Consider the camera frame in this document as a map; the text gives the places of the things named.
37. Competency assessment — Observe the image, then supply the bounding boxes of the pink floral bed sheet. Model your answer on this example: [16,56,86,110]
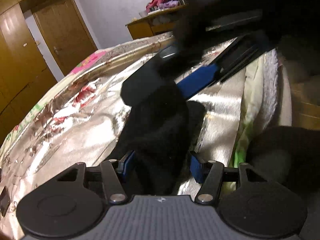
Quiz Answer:
[70,50,106,74]

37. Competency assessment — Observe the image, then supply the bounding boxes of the wooden desk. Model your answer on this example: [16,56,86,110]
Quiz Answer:
[126,5,186,40]

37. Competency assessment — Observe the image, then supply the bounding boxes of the floral satin quilt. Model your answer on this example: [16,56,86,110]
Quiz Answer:
[1,32,246,239]

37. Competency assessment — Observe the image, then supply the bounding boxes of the white fleece blanket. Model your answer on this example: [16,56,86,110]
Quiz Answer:
[244,50,292,140]

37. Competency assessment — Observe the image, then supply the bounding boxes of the wooden door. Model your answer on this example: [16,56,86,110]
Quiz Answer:
[31,0,97,75]

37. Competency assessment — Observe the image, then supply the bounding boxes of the black pants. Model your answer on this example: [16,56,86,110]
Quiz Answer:
[109,86,205,196]

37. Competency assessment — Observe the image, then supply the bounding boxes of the wooden wardrobe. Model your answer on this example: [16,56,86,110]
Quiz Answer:
[1,0,56,141]

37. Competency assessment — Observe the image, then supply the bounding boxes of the black phone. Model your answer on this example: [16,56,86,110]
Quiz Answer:
[0,186,11,217]

